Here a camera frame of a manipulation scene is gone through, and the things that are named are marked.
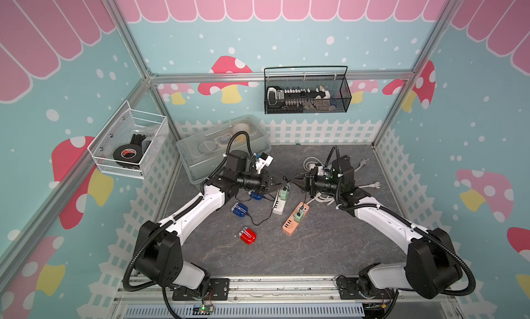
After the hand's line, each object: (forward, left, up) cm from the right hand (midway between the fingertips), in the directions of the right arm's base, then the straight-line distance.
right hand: (289, 177), depth 74 cm
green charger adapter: (+4, +1, -19) cm, 20 cm away
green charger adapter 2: (-7, -4, -19) cm, 21 cm away
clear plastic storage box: (+17, +36, -5) cm, 40 cm away
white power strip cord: (+28, -43, -26) cm, 58 cm away
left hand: (-4, +2, -1) cm, 5 cm away
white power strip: (+2, +3, -24) cm, 24 cm away
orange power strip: (-8, -1, -24) cm, 25 cm away
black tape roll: (+5, +55, +9) cm, 56 cm away
